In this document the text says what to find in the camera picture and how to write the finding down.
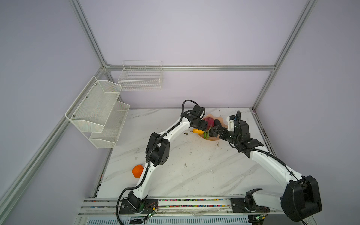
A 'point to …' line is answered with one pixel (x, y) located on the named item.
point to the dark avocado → (217, 122)
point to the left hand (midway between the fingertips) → (201, 126)
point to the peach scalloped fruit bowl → (215, 138)
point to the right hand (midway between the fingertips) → (213, 131)
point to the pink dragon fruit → (210, 121)
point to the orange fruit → (137, 170)
